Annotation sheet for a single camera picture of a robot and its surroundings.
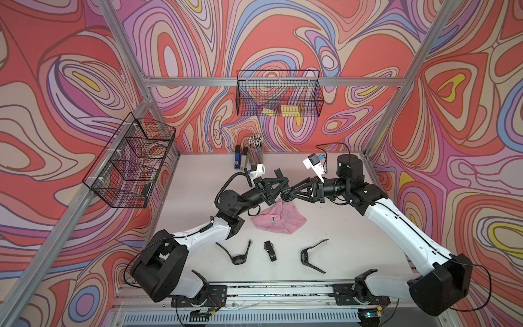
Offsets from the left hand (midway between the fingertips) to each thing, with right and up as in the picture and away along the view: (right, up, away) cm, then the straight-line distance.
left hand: (288, 186), depth 62 cm
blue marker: (-22, +12, +52) cm, 58 cm away
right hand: (+2, -4, +3) cm, 6 cm away
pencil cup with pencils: (-12, +15, +42) cm, 46 cm away
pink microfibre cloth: (+2, -16, +31) cm, 35 cm away
